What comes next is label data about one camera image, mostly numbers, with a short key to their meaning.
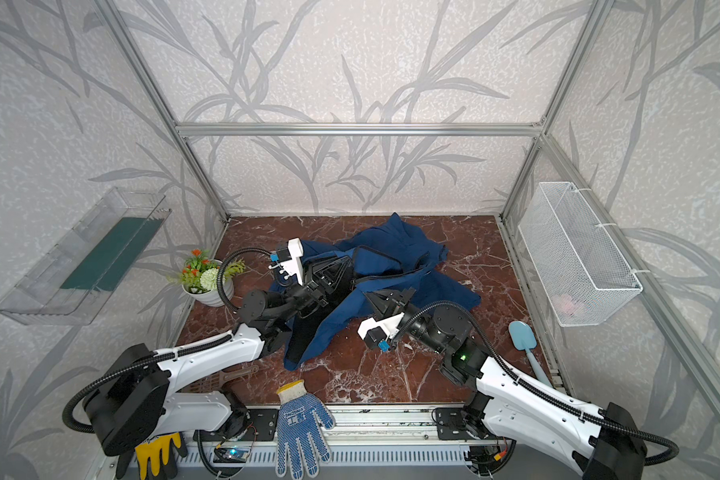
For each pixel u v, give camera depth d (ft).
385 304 1.92
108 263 2.01
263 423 2.42
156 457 2.23
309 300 2.02
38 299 1.90
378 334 1.75
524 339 2.88
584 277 1.98
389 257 2.46
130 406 1.35
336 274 2.03
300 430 2.40
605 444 1.32
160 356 1.49
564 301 2.38
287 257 1.86
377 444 2.33
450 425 2.42
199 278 2.77
